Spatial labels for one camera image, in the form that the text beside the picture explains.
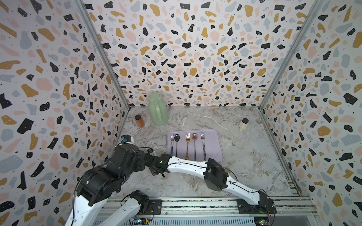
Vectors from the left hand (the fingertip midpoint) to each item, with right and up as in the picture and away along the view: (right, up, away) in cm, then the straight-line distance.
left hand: (142, 156), depth 63 cm
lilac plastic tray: (+27, -2, +37) cm, 46 cm away
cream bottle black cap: (+60, +13, +39) cm, 72 cm away
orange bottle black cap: (-16, +15, +41) cm, 46 cm away
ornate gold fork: (+19, +2, +37) cm, 42 cm away
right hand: (-1, -14, +25) cm, 28 cm away
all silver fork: (+31, +5, +40) cm, 51 cm away
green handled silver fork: (+9, +4, +38) cm, 39 cm away
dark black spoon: (+12, +3, +37) cm, 39 cm away
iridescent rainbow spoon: (+25, +4, +38) cm, 45 cm away
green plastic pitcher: (0, +23, +29) cm, 37 cm away
